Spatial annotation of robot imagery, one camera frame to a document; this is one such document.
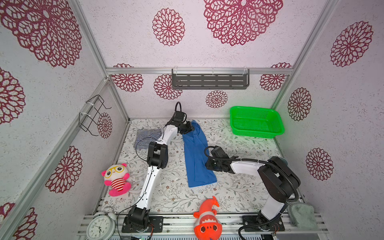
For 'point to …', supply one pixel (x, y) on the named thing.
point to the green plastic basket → (255, 122)
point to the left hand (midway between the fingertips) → (192, 130)
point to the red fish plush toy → (207, 226)
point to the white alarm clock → (101, 226)
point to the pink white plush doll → (115, 177)
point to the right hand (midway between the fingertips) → (205, 163)
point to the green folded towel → (302, 214)
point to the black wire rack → (93, 112)
